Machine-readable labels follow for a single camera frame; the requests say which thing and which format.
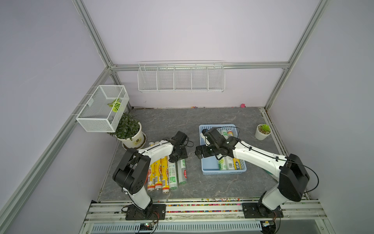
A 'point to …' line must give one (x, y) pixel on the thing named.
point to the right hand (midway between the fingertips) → (201, 150)
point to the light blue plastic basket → (209, 164)
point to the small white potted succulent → (262, 131)
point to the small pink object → (242, 105)
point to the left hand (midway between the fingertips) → (182, 157)
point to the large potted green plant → (129, 131)
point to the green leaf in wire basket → (115, 105)
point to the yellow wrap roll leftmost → (151, 178)
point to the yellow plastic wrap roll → (236, 162)
